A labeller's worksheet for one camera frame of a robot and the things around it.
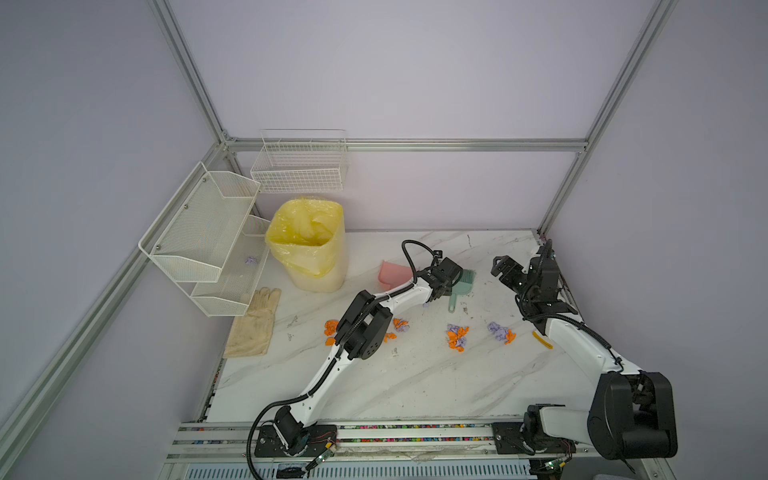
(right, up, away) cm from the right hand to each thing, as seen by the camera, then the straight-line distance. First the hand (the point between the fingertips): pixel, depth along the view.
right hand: (503, 262), depth 86 cm
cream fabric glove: (-78, -22, +6) cm, 81 cm away
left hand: (-16, -8, +17) cm, 25 cm away
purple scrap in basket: (-78, +1, +7) cm, 78 cm away
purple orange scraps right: (+1, -22, +4) cm, 22 cm away
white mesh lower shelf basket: (-81, -4, +5) cm, 81 cm away
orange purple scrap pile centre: (-13, -23, +4) cm, 27 cm away
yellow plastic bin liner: (-64, +9, +17) cm, 67 cm away
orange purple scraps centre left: (-30, -20, +6) cm, 37 cm away
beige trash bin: (-52, -6, +9) cm, 53 cm away
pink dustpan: (-33, -5, +21) cm, 40 cm away
